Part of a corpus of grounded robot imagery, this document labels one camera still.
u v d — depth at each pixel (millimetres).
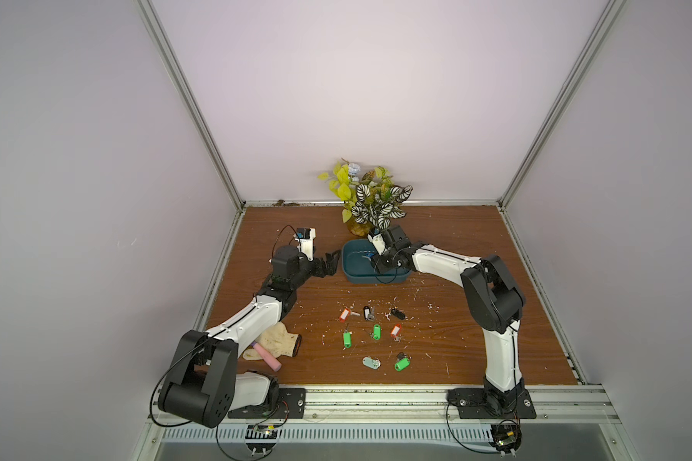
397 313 896
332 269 776
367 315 892
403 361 797
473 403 728
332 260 775
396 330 857
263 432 714
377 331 853
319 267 763
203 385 415
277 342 833
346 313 896
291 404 730
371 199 901
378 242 899
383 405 743
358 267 991
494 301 524
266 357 807
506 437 699
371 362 793
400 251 776
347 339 849
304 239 743
